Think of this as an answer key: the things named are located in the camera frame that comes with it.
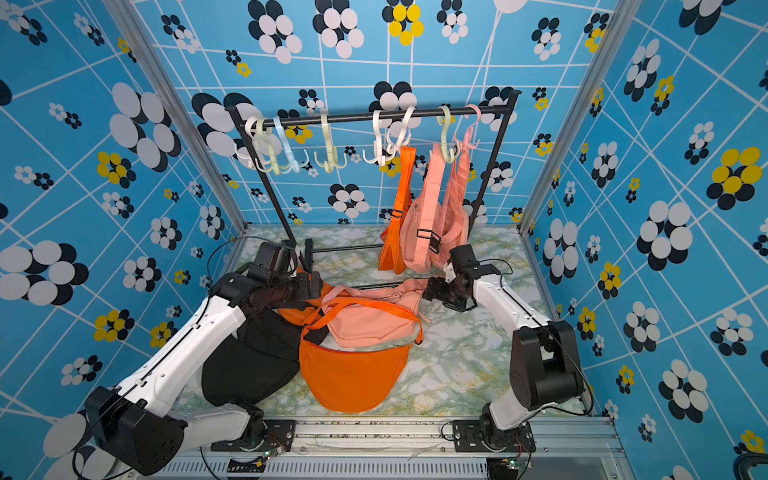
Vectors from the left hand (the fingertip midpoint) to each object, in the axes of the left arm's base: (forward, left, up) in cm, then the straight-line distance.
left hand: (314, 279), depth 79 cm
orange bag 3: (+10, -21, +3) cm, 24 cm away
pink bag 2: (+20, -41, -5) cm, 46 cm away
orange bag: (-3, +7, -15) cm, 17 cm away
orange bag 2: (-20, -11, -19) cm, 30 cm away
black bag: (-13, +16, -19) cm, 28 cm away
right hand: (+2, -35, -12) cm, 37 cm away
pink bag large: (+14, -33, +7) cm, 36 cm away
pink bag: (-4, -12, -20) cm, 23 cm away
